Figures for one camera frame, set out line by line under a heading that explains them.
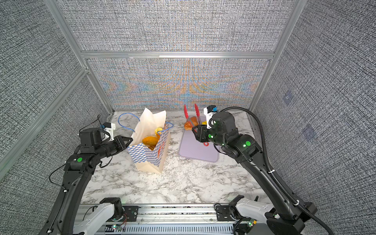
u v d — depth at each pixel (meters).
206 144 0.60
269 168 0.40
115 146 0.61
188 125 1.06
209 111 0.56
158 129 0.92
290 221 0.36
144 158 0.78
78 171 0.45
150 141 0.90
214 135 0.53
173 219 0.73
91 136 0.52
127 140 0.70
